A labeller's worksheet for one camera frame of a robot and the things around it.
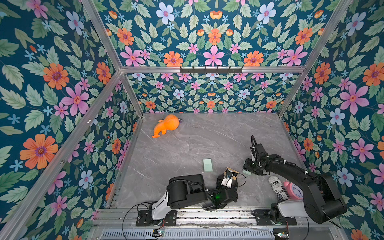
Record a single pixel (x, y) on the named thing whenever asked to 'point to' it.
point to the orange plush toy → (171, 122)
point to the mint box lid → (246, 172)
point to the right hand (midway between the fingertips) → (248, 166)
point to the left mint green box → (207, 165)
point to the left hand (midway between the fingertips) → (233, 178)
